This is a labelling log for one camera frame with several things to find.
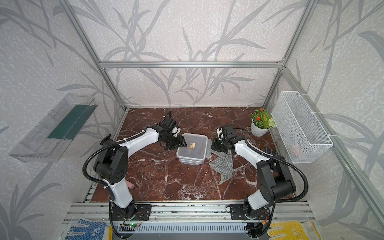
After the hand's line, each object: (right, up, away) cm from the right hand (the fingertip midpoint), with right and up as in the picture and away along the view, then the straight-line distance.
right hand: (210, 145), depth 90 cm
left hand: (-16, -1, 0) cm, 16 cm away
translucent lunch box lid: (-7, -2, +5) cm, 9 cm away
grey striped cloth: (+8, -11, -1) cm, 14 cm away
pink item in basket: (+42, 0, -16) cm, 45 cm away
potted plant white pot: (+33, +14, +3) cm, 36 cm away
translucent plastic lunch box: (-8, -9, -5) cm, 13 cm away
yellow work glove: (+38, -36, -21) cm, 57 cm away
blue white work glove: (-54, -36, -22) cm, 68 cm away
